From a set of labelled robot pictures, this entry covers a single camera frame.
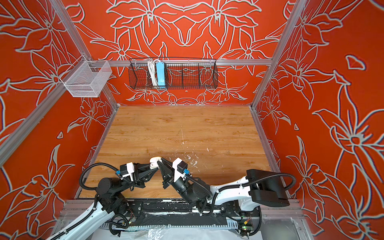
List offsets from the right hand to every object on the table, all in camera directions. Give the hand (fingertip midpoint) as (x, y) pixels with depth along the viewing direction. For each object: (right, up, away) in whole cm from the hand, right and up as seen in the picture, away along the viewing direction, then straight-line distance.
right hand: (158, 161), depth 58 cm
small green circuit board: (+39, -34, +10) cm, 53 cm away
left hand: (-2, -3, +3) cm, 5 cm away
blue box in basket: (-5, +44, +32) cm, 54 cm away
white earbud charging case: (-2, -1, +2) cm, 3 cm away
